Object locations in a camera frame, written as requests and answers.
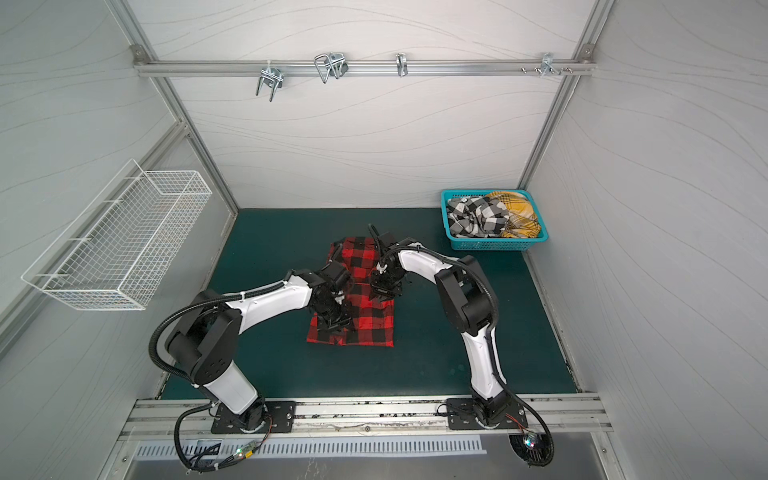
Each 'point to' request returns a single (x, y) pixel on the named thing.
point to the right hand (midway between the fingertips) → (375, 291)
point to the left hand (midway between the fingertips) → (356, 324)
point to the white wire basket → (115, 252)
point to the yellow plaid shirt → (522, 222)
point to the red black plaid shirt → (373, 320)
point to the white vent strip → (316, 447)
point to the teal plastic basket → (469, 243)
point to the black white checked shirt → (477, 217)
